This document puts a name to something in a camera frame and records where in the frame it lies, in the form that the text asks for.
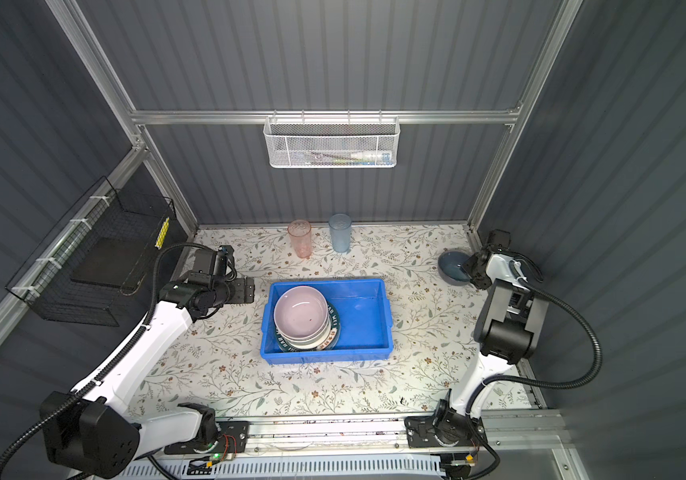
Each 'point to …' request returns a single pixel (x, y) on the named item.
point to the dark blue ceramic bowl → (450, 268)
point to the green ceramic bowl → (312, 343)
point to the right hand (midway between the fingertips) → (474, 273)
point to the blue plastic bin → (366, 320)
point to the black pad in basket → (110, 261)
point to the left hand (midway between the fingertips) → (238, 286)
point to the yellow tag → (162, 234)
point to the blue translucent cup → (340, 226)
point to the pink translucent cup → (301, 235)
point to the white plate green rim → (334, 334)
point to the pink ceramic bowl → (301, 313)
